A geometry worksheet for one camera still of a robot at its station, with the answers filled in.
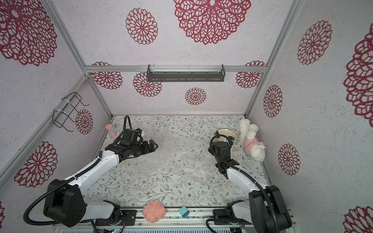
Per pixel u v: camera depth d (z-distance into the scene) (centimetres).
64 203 41
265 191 42
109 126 103
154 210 71
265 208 41
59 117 73
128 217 74
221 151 66
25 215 37
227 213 66
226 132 109
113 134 107
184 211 75
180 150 100
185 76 87
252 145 90
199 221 74
